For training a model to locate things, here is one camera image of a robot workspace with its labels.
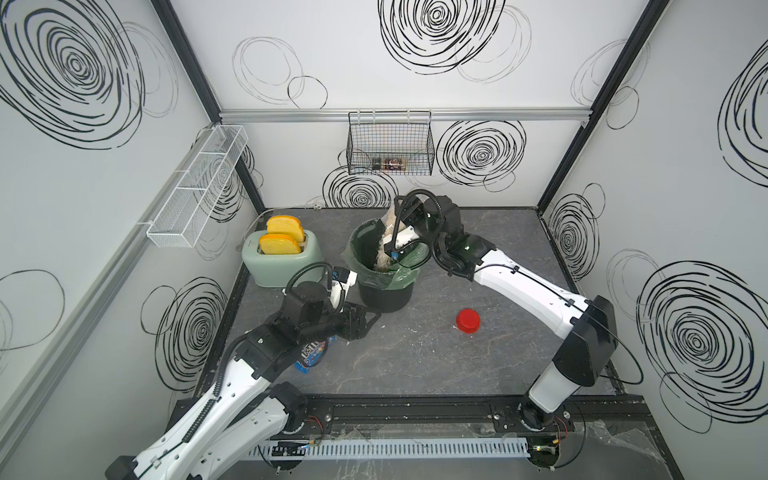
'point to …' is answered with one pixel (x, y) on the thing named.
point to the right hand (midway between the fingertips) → (412, 193)
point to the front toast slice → (277, 244)
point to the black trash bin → (366, 239)
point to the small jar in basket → (395, 164)
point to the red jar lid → (467, 321)
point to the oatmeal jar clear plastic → (389, 223)
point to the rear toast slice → (287, 224)
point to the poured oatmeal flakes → (383, 261)
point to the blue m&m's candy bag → (312, 354)
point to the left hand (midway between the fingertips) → (372, 313)
